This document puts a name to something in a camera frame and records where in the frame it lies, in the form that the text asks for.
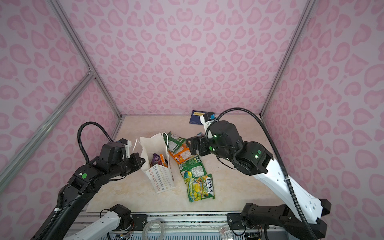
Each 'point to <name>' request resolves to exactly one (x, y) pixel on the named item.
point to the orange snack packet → (182, 155)
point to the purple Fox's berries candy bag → (155, 160)
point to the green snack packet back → (174, 141)
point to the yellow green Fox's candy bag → (200, 188)
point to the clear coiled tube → (144, 235)
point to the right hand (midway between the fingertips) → (192, 139)
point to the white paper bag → (161, 176)
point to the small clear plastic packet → (226, 232)
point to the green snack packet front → (194, 165)
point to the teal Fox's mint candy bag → (200, 134)
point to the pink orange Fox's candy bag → (164, 161)
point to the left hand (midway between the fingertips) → (146, 157)
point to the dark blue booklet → (195, 118)
